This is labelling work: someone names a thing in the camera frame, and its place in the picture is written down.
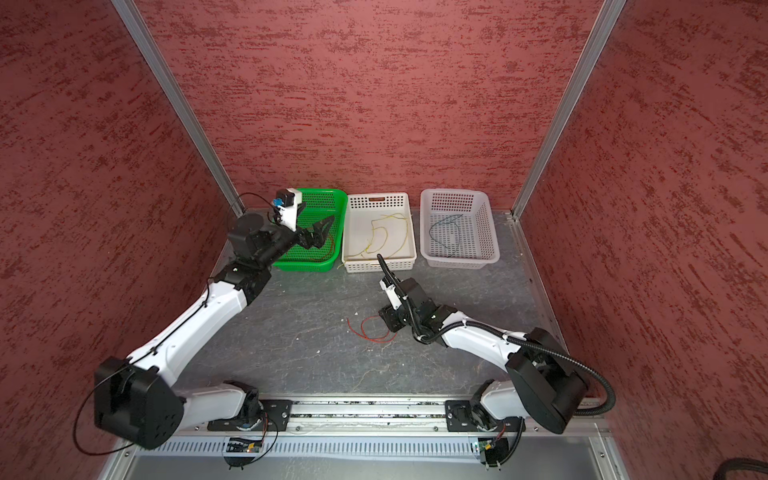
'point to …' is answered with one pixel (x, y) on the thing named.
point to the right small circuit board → (496, 450)
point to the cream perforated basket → (378, 224)
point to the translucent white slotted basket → (457, 229)
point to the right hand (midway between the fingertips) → (387, 315)
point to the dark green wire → (439, 223)
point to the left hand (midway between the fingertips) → (316, 213)
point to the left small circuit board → (243, 447)
